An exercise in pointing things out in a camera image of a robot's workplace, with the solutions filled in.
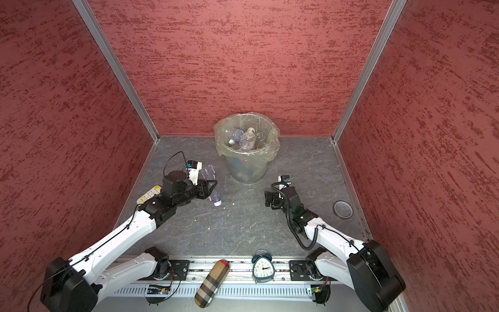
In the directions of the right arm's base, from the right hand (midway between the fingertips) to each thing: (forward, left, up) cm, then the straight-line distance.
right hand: (273, 195), depth 87 cm
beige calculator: (+7, +58, -5) cm, 59 cm away
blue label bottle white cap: (+30, +17, +9) cm, 35 cm away
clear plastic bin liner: (+21, +2, +12) cm, 24 cm away
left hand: (0, +26, +10) cm, 27 cm away
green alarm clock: (-29, +6, -4) cm, 30 cm away
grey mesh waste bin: (+14, +12, -2) cm, 18 cm away
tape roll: (-4, -34, -9) cm, 36 cm away
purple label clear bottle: (+3, +27, +15) cm, 31 cm away
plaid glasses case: (-32, +25, -5) cm, 41 cm away
